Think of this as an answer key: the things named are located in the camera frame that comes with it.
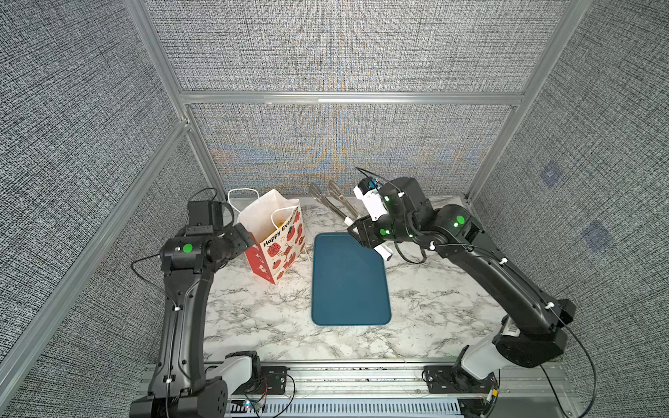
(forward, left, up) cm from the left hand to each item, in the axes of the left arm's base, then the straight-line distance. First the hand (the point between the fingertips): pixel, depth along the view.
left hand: (240, 240), depth 69 cm
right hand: (-1, -30, +8) cm, 32 cm away
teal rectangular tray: (+1, -31, -30) cm, 43 cm away
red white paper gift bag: (+7, -8, -2) cm, 11 cm away
